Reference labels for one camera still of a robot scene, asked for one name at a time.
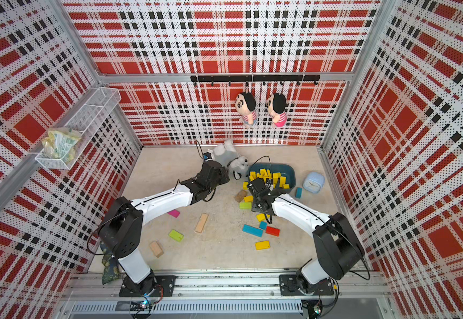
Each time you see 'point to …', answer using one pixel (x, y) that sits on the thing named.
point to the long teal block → (253, 230)
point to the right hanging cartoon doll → (276, 106)
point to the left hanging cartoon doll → (245, 104)
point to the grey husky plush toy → (227, 153)
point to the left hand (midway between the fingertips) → (227, 170)
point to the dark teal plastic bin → (285, 170)
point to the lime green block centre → (245, 205)
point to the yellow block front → (262, 245)
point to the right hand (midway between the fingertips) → (265, 205)
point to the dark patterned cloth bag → (110, 266)
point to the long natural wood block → (201, 222)
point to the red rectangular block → (273, 230)
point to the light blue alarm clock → (313, 182)
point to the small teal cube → (263, 224)
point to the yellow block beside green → (248, 199)
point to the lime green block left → (176, 235)
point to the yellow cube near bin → (245, 185)
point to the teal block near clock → (298, 192)
